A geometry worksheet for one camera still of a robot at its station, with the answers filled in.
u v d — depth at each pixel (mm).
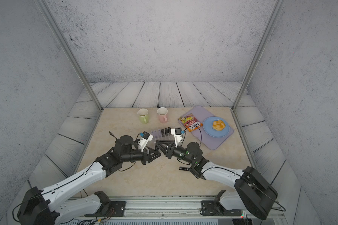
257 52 875
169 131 966
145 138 662
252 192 417
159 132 958
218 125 1046
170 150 643
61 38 808
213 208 635
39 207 387
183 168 866
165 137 988
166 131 978
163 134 984
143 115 1054
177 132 659
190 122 1076
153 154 709
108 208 677
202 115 1156
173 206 745
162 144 707
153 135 684
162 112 1074
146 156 643
